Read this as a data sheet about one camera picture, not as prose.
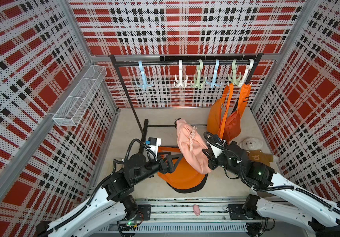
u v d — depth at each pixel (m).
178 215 0.73
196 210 0.74
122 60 0.93
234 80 0.69
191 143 0.63
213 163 0.59
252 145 0.88
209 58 0.89
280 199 0.47
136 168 0.47
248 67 0.62
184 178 0.81
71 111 0.92
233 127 0.82
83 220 0.43
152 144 0.57
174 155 0.68
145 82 0.67
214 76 0.66
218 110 0.84
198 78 0.66
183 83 0.68
